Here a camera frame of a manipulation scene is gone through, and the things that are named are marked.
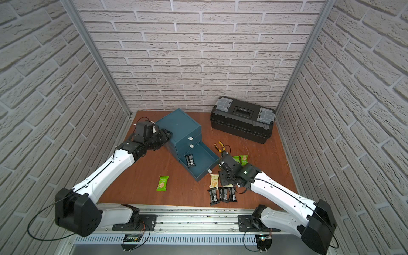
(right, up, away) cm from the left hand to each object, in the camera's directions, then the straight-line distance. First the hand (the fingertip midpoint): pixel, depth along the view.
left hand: (172, 133), depth 82 cm
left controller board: (-17, -49, -9) cm, 53 cm away
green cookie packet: (-6, -29, +3) cm, 29 cm away
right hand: (+28, -22, -3) cm, 36 cm away
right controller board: (+45, -50, -11) cm, 68 cm away
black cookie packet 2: (+22, -33, -1) cm, 40 cm away
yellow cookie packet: (+22, -27, +4) cm, 35 cm away
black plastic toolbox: (+40, +8, +14) cm, 43 cm away
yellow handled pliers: (+25, -10, +19) cm, 33 cm away
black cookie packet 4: (+32, -33, -1) cm, 46 cm away
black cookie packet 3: (+27, -32, -1) cm, 42 cm away
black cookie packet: (+8, -17, +12) cm, 22 cm away
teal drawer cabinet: (+8, +1, 0) cm, 8 cm away
